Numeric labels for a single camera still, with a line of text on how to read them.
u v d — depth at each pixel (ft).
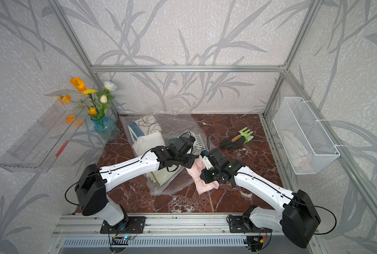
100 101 2.92
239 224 2.48
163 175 2.76
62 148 2.12
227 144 3.41
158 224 2.48
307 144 1.99
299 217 1.29
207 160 2.42
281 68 3.08
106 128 3.23
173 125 3.70
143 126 3.57
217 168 1.96
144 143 3.36
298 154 2.42
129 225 2.36
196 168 2.56
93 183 1.60
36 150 2.12
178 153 2.03
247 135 3.50
